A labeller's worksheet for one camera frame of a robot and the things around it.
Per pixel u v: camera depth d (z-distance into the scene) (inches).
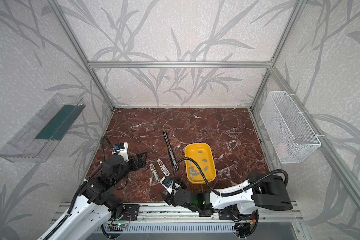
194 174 34.2
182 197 21.7
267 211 17.9
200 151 37.7
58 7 28.2
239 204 20.4
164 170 34.1
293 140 23.8
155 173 33.3
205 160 35.9
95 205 20.1
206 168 36.3
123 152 26.3
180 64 38.5
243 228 27.9
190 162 23.5
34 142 25.1
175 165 34.6
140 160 26.6
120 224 27.8
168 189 24.0
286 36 31.7
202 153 37.0
